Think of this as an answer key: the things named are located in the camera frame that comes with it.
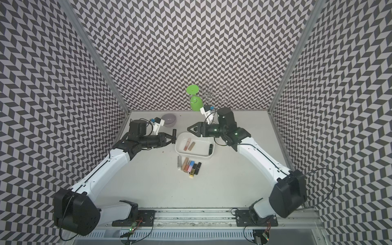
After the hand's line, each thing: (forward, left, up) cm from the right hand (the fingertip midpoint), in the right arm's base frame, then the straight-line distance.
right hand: (192, 132), depth 71 cm
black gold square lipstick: (-8, +1, -27) cm, 28 cm away
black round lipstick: (-6, -1, -28) cm, 28 cm away
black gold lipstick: (+2, +10, -5) cm, 11 cm away
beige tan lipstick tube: (-3, +6, -27) cm, 28 cm away
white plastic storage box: (+8, -5, -28) cm, 30 cm away
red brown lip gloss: (-5, +5, -27) cm, 28 cm away
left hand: (0, +9, -7) cm, 12 cm away
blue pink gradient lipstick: (-5, +2, -27) cm, 28 cm away
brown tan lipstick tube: (+9, +3, -28) cm, 29 cm away
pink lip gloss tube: (+10, +6, -27) cm, 30 cm away
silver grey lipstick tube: (-2, +10, -27) cm, 29 cm away
